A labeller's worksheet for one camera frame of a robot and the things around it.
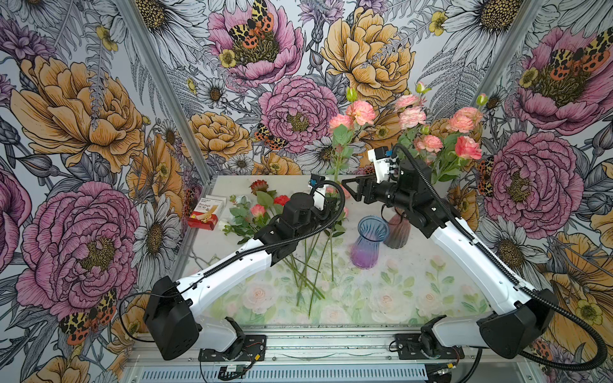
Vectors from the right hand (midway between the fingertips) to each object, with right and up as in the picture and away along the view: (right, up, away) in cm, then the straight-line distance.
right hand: (348, 187), depth 71 cm
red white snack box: (-56, -11, +32) cm, 65 cm away
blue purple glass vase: (+10, -14, +12) cm, 21 cm away
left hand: (-4, -6, +3) cm, 8 cm away
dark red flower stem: (-35, +3, +38) cm, 52 cm away
